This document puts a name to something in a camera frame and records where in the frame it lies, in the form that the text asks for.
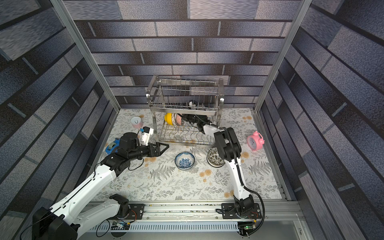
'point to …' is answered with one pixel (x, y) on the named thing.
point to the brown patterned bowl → (174, 119)
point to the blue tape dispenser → (112, 145)
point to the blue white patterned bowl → (184, 161)
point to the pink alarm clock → (255, 141)
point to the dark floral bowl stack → (213, 158)
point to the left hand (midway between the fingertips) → (164, 146)
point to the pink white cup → (137, 122)
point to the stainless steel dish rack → (186, 112)
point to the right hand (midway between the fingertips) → (176, 112)
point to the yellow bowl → (168, 118)
